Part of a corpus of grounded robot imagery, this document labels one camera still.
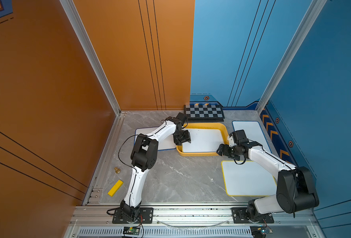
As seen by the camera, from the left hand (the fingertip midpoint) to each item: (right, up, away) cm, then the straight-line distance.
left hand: (189, 140), depth 97 cm
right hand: (+20, -7, -7) cm, 22 cm away
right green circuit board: (+33, -41, -27) cm, 59 cm away
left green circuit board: (-30, -41, -26) cm, 57 cm away
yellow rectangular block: (-42, -25, -15) cm, 51 cm away
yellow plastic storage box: (+14, +10, +8) cm, 19 cm away
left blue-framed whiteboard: (-14, -2, +3) cm, 14 cm away
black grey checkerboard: (+13, +19, +17) cm, 29 cm away
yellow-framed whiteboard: (+11, -1, +5) cm, 12 cm away
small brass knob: (-43, -17, -10) cm, 47 cm away
